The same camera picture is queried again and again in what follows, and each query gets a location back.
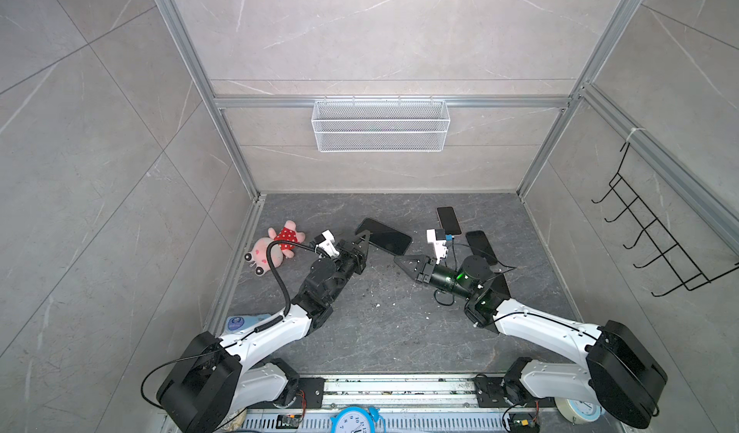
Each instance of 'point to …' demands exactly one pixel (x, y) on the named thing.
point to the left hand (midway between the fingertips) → (375, 229)
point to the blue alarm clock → (355, 420)
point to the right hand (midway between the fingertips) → (398, 263)
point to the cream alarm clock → (577, 411)
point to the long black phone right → (500, 288)
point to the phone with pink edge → (449, 220)
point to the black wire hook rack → (652, 237)
